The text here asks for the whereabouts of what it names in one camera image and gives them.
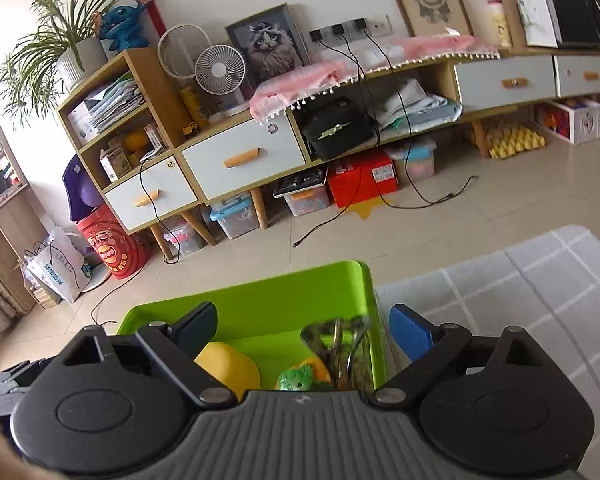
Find clear storage box pink contents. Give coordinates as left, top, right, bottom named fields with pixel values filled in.
left=161, top=224, right=207, bottom=257

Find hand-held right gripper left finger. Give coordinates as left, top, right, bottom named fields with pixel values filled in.
left=54, top=302, right=238, bottom=409

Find orange toy pumpkin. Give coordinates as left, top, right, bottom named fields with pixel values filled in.
left=274, top=354, right=332, bottom=392

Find white desk fan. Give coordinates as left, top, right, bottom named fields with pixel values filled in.
left=194, top=43, right=249, bottom=112

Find wooden bookshelf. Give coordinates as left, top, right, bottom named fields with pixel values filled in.
left=0, top=119, right=37, bottom=312

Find white shopping bag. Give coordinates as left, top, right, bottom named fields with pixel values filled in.
left=21, top=226, right=92, bottom=304

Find yellow white bottle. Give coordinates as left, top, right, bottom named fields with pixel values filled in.
left=479, top=0, right=514, bottom=51

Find yellow egg tray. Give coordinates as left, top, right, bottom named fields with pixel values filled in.
left=471, top=121, right=547, bottom=161

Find white toy crate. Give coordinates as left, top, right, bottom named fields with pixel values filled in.
left=534, top=99, right=600, bottom=146

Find blue plush figure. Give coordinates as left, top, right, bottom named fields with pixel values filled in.
left=96, top=1, right=149, bottom=54

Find grey hair claw clip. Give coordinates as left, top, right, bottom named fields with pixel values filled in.
left=299, top=315, right=374, bottom=393

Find stack of papers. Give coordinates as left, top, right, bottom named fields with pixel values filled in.
left=69, top=76, right=147, bottom=137

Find white cabinet drawer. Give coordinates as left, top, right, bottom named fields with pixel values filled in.
left=453, top=55, right=557, bottom=114
left=553, top=53, right=600, bottom=99
left=181, top=118, right=309, bottom=202
left=102, top=157, right=201, bottom=234

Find wooden cabinet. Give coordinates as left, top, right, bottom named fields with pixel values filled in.
left=55, top=49, right=600, bottom=262

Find pink fringed cloth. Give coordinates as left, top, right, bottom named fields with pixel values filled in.
left=249, top=34, right=502, bottom=127

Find grey checked tablecloth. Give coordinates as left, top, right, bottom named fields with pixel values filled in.
left=374, top=224, right=600, bottom=480

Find red printed bucket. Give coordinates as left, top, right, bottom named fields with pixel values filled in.
left=75, top=204, right=152, bottom=282

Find black microwave oven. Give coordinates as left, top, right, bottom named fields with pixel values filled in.
left=541, top=0, right=600, bottom=49

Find black keyboard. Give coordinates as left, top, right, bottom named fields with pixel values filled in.
left=273, top=167, right=329, bottom=198

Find purple cloth item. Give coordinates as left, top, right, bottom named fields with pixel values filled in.
left=61, top=154, right=107, bottom=222

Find green plastic box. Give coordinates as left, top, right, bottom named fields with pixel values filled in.
left=115, top=259, right=392, bottom=393

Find framed cat picture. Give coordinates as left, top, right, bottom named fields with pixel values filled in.
left=224, top=2, right=313, bottom=87

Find clear storage box blue lid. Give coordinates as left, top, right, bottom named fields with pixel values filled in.
left=209, top=194, right=262, bottom=241

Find folded light cloths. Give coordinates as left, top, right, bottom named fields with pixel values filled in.
left=379, top=79, right=464, bottom=137

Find yellow plastic toy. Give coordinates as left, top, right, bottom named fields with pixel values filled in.
left=194, top=341, right=262, bottom=391

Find orange ball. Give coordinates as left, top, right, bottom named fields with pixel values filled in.
left=119, top=129, right=149, bottom=154

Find black bag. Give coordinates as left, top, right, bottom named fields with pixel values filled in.
left=299, top=95, right=377, bottom=162

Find small white carton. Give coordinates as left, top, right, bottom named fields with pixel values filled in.
left=99, top=149, right=134, bottom=183

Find green potted plant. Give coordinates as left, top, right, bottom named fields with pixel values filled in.
left=0, top=0, right=112, bottom=117

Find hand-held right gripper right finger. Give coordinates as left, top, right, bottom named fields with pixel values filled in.
left=371, top=304, right=549, bottom=408

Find white paper box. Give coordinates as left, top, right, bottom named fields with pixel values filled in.
left=514, top=0, right=562, bottom=49

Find black cable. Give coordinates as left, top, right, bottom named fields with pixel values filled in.
left=138, top=146, right=182, bottom=265
left=351, top=24, right=479, bottom=207
left=292, top=35, right=397, bottom=249

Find red cardboard box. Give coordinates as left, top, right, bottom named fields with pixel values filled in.
left=326, top=151, right=399, bottom=210

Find white fan guard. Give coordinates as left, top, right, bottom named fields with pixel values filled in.
left=156, top=23, right=213, bottom=81

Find yellow canister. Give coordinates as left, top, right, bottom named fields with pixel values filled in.
left=179, top=84, right=212, bottom=129

